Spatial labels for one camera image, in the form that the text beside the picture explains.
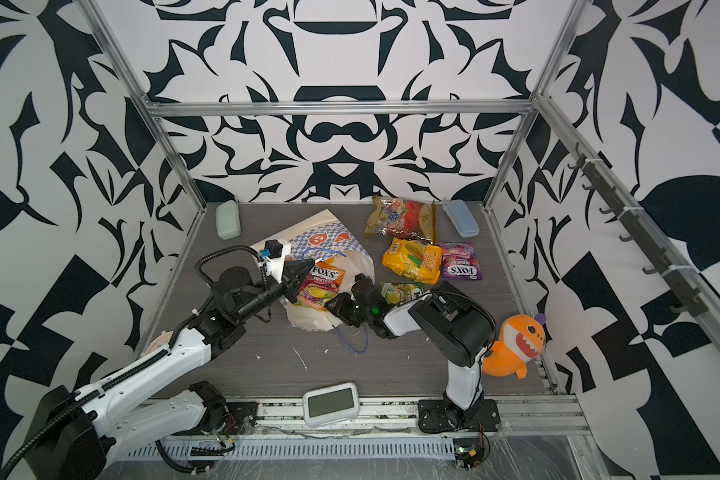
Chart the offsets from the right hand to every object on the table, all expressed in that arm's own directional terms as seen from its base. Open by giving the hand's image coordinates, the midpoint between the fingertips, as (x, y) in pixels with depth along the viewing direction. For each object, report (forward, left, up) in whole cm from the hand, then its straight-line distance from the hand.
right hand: (326, 307), depth 89 cm
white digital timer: (-26, -3, 0) cm, 26 cm away
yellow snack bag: (+16, -29, 0) cm, 33 cm away
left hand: (+2, 0, +24) cm, 24 cm away
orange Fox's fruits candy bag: (+8, +2, -1) cm, 8 cm away
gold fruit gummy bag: (+35, -22, +1) cm, 41 cm away
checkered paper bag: (+3, -2, +21) cm, 22 cm away
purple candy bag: (+17, -43, -2) cm, 47 cm away
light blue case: (+37, -48, -3) cm, 60 cm away
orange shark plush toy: (-13, -51, +5) cm, 53 cm away
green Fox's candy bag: (+5, -22, -2) cm, 22 cm away
